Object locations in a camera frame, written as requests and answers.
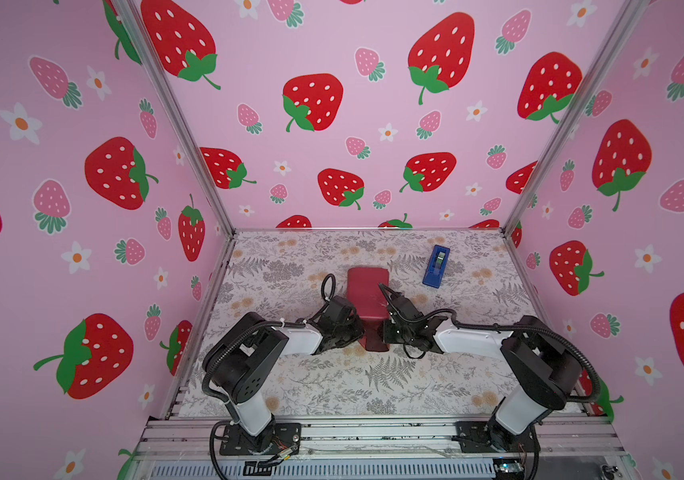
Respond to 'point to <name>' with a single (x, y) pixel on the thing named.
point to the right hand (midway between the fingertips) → (377, 330)
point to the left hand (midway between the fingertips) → (369, 329)
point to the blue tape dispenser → (436, 265)
